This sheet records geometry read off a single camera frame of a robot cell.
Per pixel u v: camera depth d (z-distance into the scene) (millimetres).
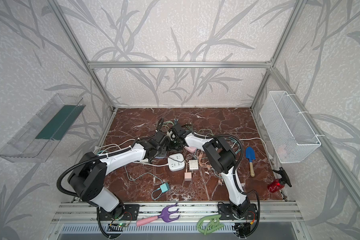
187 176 843
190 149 946
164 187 797
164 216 726
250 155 940
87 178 443
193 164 868
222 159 551
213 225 705
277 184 736
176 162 886
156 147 697
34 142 637
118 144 974
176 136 788
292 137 608
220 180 844
